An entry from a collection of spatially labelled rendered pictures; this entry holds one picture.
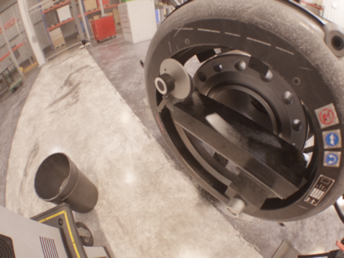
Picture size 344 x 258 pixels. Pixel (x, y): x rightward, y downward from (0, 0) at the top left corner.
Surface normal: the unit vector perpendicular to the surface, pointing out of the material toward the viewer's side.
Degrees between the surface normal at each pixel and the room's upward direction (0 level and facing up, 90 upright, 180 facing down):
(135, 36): 90
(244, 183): 3
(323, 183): 90
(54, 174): 87
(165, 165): 0
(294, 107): 90
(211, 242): 0
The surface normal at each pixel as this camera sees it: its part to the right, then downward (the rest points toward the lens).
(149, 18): 0.58, 0.59
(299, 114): -0.74, 0.53
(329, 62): -0.61, 0.33
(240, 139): -0.10, -0.69
